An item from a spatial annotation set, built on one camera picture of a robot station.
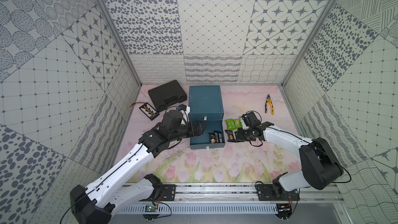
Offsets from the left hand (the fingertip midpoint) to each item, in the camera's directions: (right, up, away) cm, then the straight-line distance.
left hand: (201, 123), depth 71 cm
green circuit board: (-24, -40, +1) cm, 47 cm away
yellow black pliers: (+45, +5, +37) cm, 59 cm away
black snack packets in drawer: (+8, -10, +11) cm, 17 cm away
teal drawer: (0, -12, +12) cm, 17 cm away
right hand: (+23, -12, +19) cm, 32 cm away
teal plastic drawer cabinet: (+2, +8, +11) cm, 14 cm away
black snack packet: (+17, -12, +20) cm, 29 cm away
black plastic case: (-26, +14, +39) cm, 49 cm away
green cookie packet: (+20, -6, +27) cm, 34 cm away
